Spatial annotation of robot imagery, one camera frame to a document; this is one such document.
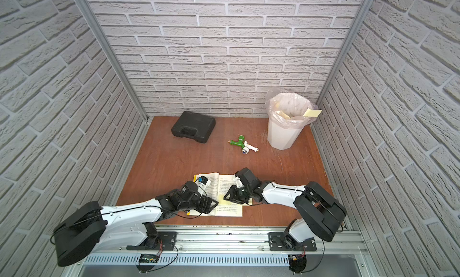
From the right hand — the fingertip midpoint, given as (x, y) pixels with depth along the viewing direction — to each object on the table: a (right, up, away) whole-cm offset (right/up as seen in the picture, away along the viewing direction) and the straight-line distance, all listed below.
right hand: (227, 199), depth 83 cm
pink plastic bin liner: (+36, +44, +16) cm, 59 cm away
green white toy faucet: (+10, +24, +20) cm, 33 cm away
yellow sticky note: (-3, 0, -1) cm, 3 cm away
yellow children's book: (-5, +3, +4) cm, 7 cm away
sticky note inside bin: (+26, +41, 0) cm, 48 cm away
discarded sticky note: (+42, +41, +2) cm, 59 cm away
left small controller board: (-32, -20, -12) cm, 39 cm away
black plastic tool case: (-22, +36, +25) cm, 49 cm away
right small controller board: (+29, -21, -13) cm, 38 cm away
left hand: (-7, +1, 0) cm, 8 cm away
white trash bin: (+32, +28, +13) cm, 44 cm away
